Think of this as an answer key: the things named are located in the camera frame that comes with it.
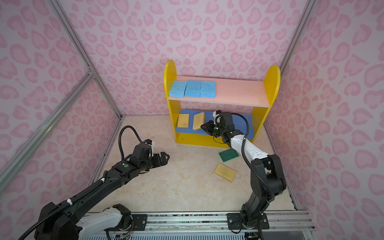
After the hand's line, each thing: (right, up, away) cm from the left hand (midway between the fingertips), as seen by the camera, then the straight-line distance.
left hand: (164, 155), depth 81 cm
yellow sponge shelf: (+9, +20, +14) cm, 26 cm away
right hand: (+20, +17, +4) cm, 27 cm away
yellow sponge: (+19, +20, +8) cm, 29 cm away
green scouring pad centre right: (+38, -2, +16) cm, 42 cm away
